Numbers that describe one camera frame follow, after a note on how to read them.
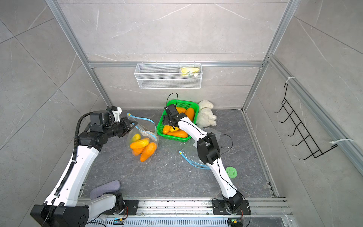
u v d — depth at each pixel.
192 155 0.92
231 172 0.81
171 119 0.75
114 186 0.78
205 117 1.01
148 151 0.86
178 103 1.14
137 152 0.90
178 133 0.94
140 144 0.84
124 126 0.62
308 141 0.63
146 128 0.82
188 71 0.84
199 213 0.73
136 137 0.90
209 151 0.62
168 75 1.01
